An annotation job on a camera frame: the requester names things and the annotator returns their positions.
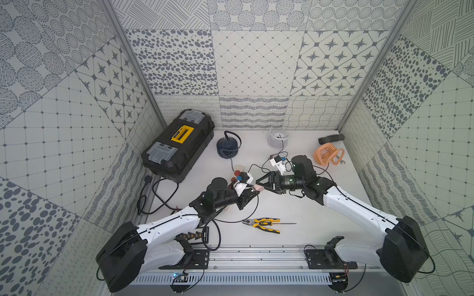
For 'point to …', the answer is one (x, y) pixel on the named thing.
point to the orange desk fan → (324, 155)
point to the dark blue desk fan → (228, 147)
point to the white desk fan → (278, 139)
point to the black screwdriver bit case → (199, 235)
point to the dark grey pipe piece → (331, 138)
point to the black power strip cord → (149, 179)
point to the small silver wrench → (341, 161)
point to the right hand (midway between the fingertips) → (260, 185)
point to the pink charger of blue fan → (258, 188)
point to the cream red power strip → (237, 171)
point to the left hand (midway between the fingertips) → (254, 183)
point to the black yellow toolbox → (176, 150)
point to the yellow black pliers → (254, 223)
